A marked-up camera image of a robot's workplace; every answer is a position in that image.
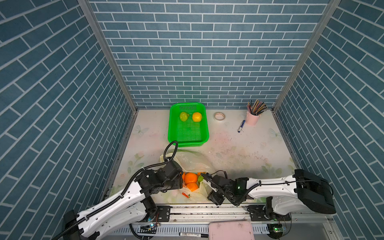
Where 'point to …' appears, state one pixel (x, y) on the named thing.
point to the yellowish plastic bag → (189, 161)
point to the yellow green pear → (184, 116)
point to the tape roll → (219, 116)
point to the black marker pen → (197, 234)
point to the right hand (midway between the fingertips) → (208, 194)
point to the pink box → (230, 230)
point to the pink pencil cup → (252, 120)
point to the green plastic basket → (187, 134)
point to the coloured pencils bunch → (257, 107)
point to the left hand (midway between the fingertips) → (180, 183)
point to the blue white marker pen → (241, 126)
